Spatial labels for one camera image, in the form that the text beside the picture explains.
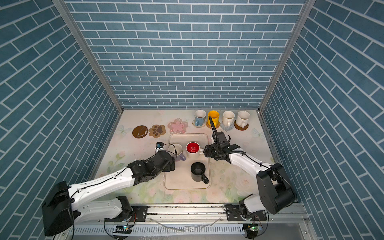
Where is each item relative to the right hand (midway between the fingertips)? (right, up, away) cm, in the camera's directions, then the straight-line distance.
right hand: (206, 150), depth 89 cm
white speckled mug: (+26, +19, +14) cm, 35 cm away
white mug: (+16, +20, +14) cm, 29 cm away
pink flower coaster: (-21, +14, +22) cm, 33 cm away
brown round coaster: (+25, +13, +18) cm, 33 cm away
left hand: (-20, -5, -7) cm, 22 cm away
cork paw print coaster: (-35, +11, +19) cm, 41 cm away
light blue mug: (-4, +22, +19) cm, 29 cm away
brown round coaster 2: (-47, +10, +17) cm, 51 cm away
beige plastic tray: (-15, -16, -3) cm, 22 cm away
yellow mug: (+7, +22, +19) cm, 30 cm away
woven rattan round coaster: (+3, +14, +21) cm, 25 cm away
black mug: (-5, -12, -4) cm, 13 cm away
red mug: (-8, -1, +7) cm, 11 cm away
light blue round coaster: (+16, +13, +19) cm, 28 cm away
